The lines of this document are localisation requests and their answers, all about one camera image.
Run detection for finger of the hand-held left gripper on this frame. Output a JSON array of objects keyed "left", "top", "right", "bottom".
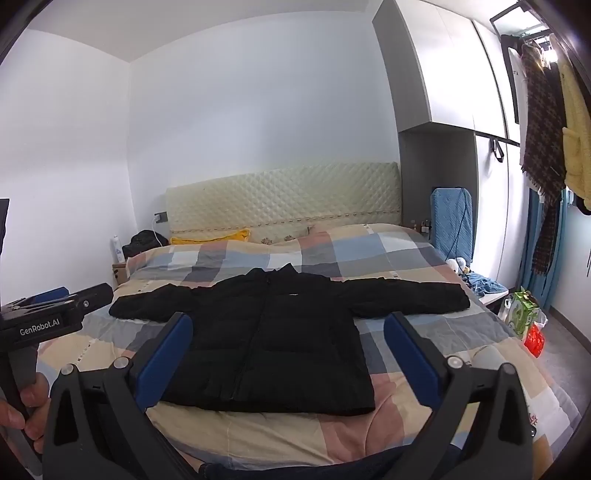
[
  {"left": 68, "top": 283, "right": 114, "bottom": 320},
  {"left": 28, "top": 286, "right": 71, "bottom": 305}
]

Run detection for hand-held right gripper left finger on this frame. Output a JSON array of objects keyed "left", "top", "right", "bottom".
[{"left": 42, "top": 312, "right": 195, "bottom": 480}]

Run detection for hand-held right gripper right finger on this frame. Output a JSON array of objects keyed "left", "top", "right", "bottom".
[{"left": 383, "top": 311, "right": 539, "bottom": 480}]

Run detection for black puffer jacket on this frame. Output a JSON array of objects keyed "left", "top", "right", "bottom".
[{"left": 109, "top": 262, "right": 471, "bottom": 416}]

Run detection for black clothes rack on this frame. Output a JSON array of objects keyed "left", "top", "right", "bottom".
[{"left": 489, "top": 0, "right": 555, "bottom": 126}]

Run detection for person's left hand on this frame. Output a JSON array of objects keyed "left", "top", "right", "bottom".
[{"left": 0, "top": 371, "right": 52, "bottom": 445}]

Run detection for black bag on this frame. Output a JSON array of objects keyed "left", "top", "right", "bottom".
[{"left": 122, "top": 229, "right": 171, "bottom": 258}]

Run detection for black screen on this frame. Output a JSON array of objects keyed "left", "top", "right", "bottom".
[{"left": 0, "top": 198, "right": 11, "bottom": 274}]

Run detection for checkered bed blanket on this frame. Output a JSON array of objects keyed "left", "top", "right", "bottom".
[{"left": 34, "top": 223, "right": 578, "bottom": 476}]

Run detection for crumpled blue cloth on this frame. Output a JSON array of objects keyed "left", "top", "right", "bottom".
[{"left": 464, "top": 272, "right": 509, "bottom": 297}]

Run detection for green shopping bag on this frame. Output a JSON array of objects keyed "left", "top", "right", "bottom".
[{"left": 505, "top": 287, "right": 541, "bottom": 340}]

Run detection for yellow pillow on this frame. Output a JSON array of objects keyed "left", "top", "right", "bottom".
[{"left": 170, "top": 228, "right": 251, "bottom": 246}]

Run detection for red plastic bag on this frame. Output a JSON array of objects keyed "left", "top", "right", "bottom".
[{"left": 524, "top": 323, "right": 548, "bottom": 359}]

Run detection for person's dark pants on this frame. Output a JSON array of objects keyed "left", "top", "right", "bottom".
[{"left": 196, "top": 456, "right": 445, "bottom": 480}]

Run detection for floral beige pillow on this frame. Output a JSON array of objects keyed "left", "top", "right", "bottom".
[{"left": 249, "top": 224, "right": 320, "bottom": 246}]

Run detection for blue curtain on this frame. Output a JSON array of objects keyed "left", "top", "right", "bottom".
[{"left": 519, "top": 187, "right": 565, "bottom": 311}]

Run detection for cream quilted headboard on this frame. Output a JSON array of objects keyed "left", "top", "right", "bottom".
[{"left": 165, "top": 161, "right": 402, "bottom": 241}]

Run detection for yellow fleece jacket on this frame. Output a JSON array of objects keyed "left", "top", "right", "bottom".
[{"left": 555, "top": 48, "right": 591, "bottom": 211}]

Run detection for white hanging garment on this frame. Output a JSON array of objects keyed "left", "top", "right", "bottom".
[{"left": 505, "top": 44, "right": 530, "bottom": 168}]

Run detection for grey wardrobe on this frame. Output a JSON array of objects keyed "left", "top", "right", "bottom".
[{"left": 372, "top": 0, "right": 523, "bottom": 288}]

